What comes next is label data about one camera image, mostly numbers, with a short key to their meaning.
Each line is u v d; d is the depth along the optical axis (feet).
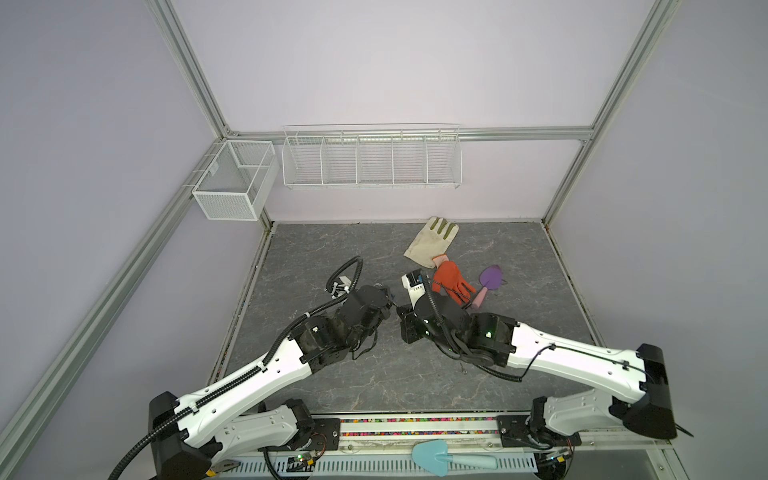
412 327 2.00
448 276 3.43
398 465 2.32
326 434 2.42
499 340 1.56
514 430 2.43
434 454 2.32
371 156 3.25
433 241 3.79
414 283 1.95
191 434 1.27
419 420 2.53
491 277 3.46
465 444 2.42
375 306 1.67
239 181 3.35
